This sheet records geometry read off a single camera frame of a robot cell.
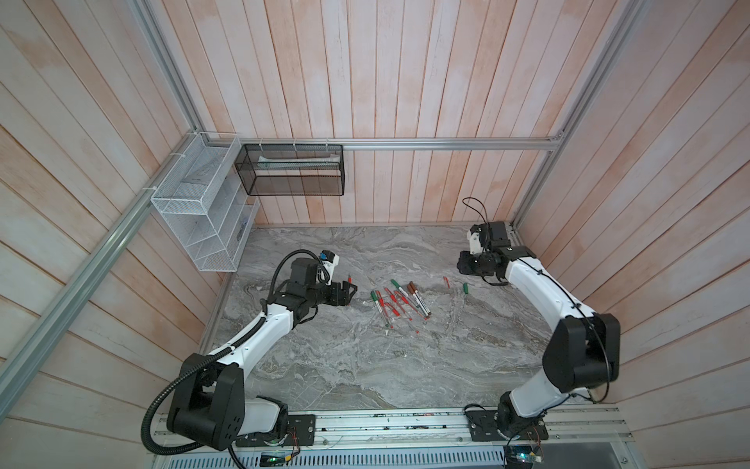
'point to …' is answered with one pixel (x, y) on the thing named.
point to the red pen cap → (446, 279)
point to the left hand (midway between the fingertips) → (345, 291)
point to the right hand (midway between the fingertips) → (461, 262)
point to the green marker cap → (466, 287)
